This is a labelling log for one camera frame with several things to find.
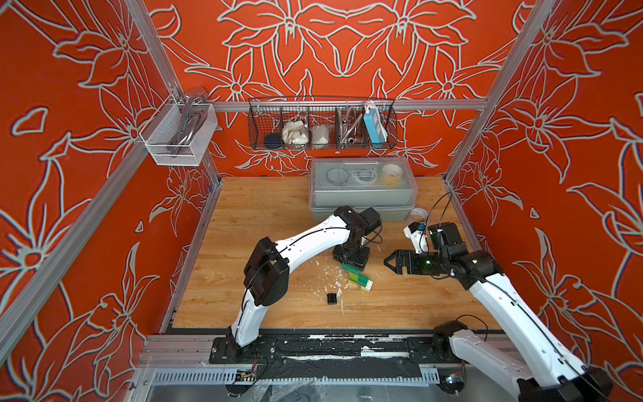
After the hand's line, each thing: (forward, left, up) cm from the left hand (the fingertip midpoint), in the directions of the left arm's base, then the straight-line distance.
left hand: (356, 264), depth 80 cm
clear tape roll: (+26, -27, -6) cm, 38 cm away
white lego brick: (-4, -5, -7) cm, 9 cm away
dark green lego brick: (-3, +2, +2) cm, 4 cm away
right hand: (-2, -10, +7) cm, 12 cm away
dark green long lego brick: (-3, -2, -4) cm, 6 cm away
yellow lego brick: (-4, +1, -8) cm, 9 cm away
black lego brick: (-9, +8, -8) cm, 14 cm away
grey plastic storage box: (+27, -11, +10) cm, 31 cm away
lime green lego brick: (-3, +1, -2) cm, 4 cm away
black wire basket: (+52, +18, +19) cm, 58 cm away
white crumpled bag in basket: (+41, +24, +22) cm, 53 cm away
